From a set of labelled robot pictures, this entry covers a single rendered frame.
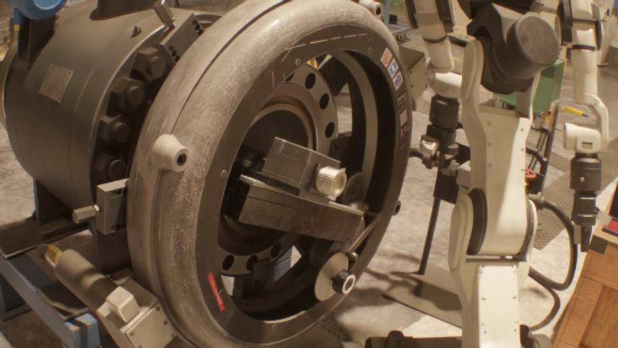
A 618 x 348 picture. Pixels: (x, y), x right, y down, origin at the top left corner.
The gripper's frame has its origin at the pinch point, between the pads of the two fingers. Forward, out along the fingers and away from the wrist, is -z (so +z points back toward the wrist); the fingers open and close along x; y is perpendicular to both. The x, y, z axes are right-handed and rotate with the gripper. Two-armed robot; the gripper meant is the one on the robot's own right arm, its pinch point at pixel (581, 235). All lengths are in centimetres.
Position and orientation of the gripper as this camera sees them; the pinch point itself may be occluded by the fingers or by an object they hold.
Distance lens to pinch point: 143.9
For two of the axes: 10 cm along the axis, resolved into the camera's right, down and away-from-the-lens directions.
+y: -9.6, -0.4, 2.7
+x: 2.7, -0.8, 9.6
